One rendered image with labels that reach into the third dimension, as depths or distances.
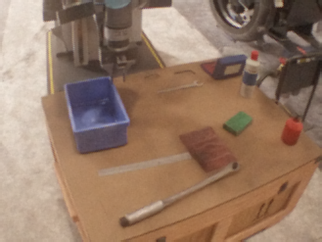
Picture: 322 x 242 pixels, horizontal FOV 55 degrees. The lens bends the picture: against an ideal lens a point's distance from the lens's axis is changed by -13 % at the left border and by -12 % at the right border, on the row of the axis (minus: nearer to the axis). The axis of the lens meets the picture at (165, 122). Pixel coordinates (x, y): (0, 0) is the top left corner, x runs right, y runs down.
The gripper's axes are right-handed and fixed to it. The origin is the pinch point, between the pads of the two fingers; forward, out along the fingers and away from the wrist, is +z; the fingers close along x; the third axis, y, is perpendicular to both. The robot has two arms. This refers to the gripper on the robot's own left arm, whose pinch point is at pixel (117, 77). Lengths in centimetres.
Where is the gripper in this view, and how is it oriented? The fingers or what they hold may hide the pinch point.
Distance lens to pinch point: 124.6
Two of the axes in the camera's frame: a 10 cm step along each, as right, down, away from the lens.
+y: 3.5, 6.3, -7.0
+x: 9.4, -1.8, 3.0
